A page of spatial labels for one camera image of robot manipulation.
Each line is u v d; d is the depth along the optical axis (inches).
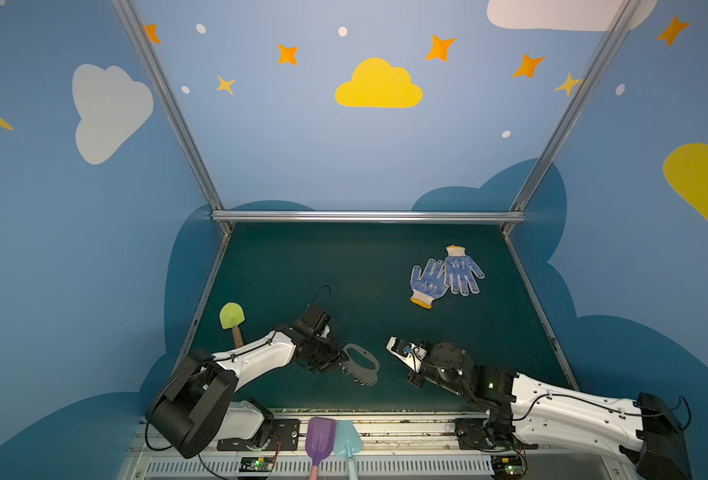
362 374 33.4
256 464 28.0
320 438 28.9
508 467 28.1
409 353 24.2
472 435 30.1
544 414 19.8
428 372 25.1
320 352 29.2
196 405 16.5
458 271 42.5
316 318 27.7
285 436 29.4
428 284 41.1
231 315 38.3
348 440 29.0
